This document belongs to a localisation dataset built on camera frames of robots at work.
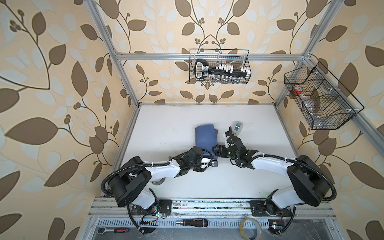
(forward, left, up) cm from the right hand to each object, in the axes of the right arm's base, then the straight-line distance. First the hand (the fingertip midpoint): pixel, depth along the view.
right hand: (217, 150), depth 89 cm
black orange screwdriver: (-35, +12, -3) cm, 38 cm away
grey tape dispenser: (+18, -16, -1) cm, 25 cm away
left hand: (-4, +6, 0) cm, 7 cm away
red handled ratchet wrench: (-37, +57, -5) cm, 68 cm away
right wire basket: (+9, -52, +29) cm, 60 cm away
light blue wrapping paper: (+8, +6, 0) cm, 10 cm away
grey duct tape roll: (-17, +34, -2) cm, 38 cm away
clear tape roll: (-40, -6, -2) cm, 40 cm away
